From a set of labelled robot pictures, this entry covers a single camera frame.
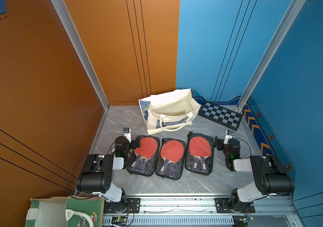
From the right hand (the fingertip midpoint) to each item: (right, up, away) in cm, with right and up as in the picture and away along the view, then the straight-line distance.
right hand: (223, 138), depth 95 cm
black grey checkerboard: (+4, +16, +15) cm, 22 cm away
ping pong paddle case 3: (-53, -13, -7) cm, 55 cm away
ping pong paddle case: (-17, -10, -5) cm, 20 cm away
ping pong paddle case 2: (-36, -15, -8) cm, 40 cm away
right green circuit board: (+1, -37, -25) cm, 45 cm away
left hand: (-61, +3, 0) cm, 62 cm away
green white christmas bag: (-74, -22, -42) cm, 87 cm away
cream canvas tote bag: (-36, +19, +10) cm, 42 cm away
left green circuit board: (-62, -39, -23) cm, 77 cm away
